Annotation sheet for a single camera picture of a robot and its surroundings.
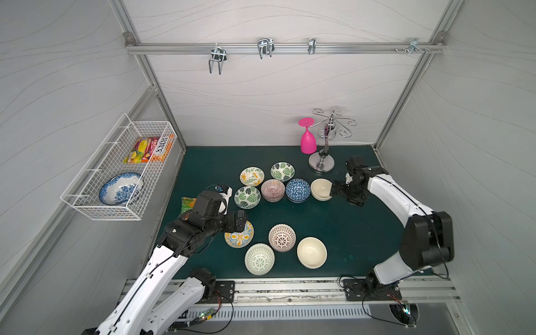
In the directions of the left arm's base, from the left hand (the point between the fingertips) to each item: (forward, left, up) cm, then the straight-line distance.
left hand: (236, 215), depth 71 cm
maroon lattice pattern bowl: (0, -16, -20) cm, 25 cm away
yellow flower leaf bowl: (+31, -1, -19) cm, 37 cm away
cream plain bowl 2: (-6, -28, -20) cm, 35 cm away
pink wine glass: (+41, -29, -5) cm, 51 cm away
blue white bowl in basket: (+2, +34, +13) cm, 37 cm away
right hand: (+15, -41, -10) cm, 45 cm away
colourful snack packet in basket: (+18, +30, +14) cm, 38 cm away
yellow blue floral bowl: (-1, +1, -20) cm, 20 cm away
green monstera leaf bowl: (+19, 0, -20) cm, 27 cm away
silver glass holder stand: (+42, -39, -18) cm, 60 cm away
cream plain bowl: (+23, -35, -18) cm, 45 cm away
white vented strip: (-25, -17, -21) cm, 37 cm away
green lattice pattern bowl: (-9, -8, -19) cm, 23 cm away
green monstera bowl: (+35, -17, -19) cm, 43 cm away
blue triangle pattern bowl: (+22, -24, -18) cm, 37 cm away
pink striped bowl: (+22, -12, -17) cm, 31 cm away
